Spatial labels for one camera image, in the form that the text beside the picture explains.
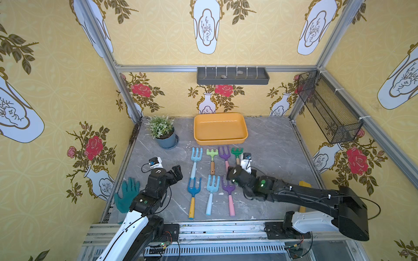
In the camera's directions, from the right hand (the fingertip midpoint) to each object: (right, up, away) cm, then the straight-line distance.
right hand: (235, 172), depth 81 cm
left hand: (-30, +2, 0) cm, 30 cm away
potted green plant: (-41, +22, +11) cm, 48 cm away
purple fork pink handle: (-3, +5, +19) cm, 20 cm away
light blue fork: (-12, -10, +6) cm, 17 cm away
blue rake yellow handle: (-21, -11, +5) cm, 25 cm away
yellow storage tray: (-6, +22, +32) cm, 39 cm away
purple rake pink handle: (-2, -10, +5) cm, 12 cm away
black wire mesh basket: (+52, +25, +2) cm, 58 cm away
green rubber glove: (-55, -11, +4) cm, 56 cm away
